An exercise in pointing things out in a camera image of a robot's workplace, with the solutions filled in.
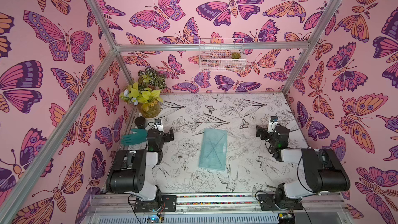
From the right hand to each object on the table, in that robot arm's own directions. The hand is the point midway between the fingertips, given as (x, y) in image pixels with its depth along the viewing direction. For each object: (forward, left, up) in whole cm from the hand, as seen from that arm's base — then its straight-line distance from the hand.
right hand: (267, 125), depth 94 cm
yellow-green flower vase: (+11, +73, +16) cm, 75 cm away
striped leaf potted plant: (+22, +72, +17) cm, 77 cm away
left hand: (-2, +62, 0) cm, 62 cm away
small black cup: (+6, +82, -6) cm, 82 cm away
